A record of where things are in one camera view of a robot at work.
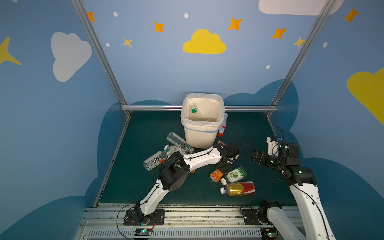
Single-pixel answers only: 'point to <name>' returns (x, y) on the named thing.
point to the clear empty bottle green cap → (180, 142)
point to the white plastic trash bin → (199, 134)
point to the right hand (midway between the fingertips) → (258, 152)
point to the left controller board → (143, 232)
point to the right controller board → (269, 233)
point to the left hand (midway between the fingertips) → (225, 169)
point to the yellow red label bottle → (239, 188)
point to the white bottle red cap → (221, 132)
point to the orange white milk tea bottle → (215, 176)
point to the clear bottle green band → (194, 115)
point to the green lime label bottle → (234, 176)
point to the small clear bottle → (209, 117)
